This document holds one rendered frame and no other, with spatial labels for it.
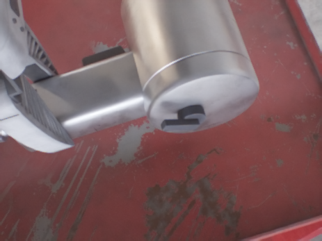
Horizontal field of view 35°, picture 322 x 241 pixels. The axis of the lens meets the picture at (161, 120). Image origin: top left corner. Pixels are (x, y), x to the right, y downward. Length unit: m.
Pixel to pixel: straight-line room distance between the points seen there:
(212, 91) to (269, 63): 0.21
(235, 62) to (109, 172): 0.21
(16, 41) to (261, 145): 0.32
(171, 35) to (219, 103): 0.07
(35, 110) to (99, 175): 0.18
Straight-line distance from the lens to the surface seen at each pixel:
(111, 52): 0.45
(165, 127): 0.39
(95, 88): 0.42
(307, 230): 0.71
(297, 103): 0.58
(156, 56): 0.40
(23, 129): 0.37
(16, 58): 0.31
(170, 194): 0.53
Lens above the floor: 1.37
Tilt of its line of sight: 69 degrees down
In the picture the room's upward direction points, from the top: straight up
